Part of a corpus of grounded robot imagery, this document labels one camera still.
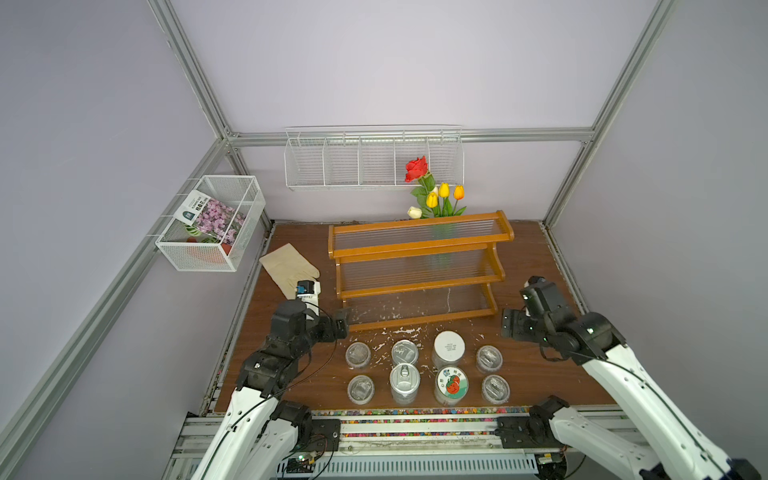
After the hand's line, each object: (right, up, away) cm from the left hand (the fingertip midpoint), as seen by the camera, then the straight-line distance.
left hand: (336, 313), depth 75 cm
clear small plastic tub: (+5, -13, +6) cm, 15 cm away
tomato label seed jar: (+29, -18, -1) cm, 34 cm away
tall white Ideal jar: (+29, -10, +4) cm, 31 cm away
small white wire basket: (-37, +17, -2) cm, 41 cm away
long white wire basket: (+7, +48, +24) cm, 54 cm away
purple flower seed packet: (-31, +25, -1) cm, 40 cm away
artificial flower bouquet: (+26, +31, +10) cm, 41 cm away
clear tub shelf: (+41, -20, 0) cm, 45 cm away
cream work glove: (-25, +10, +33) cm, 43 cm away
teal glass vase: (+31, +12, +30) cm, 45 cm away
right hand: (+46, -2, 0) cm, 46 cm away
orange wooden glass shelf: (+15, +9, +11) cm, 21 cm away
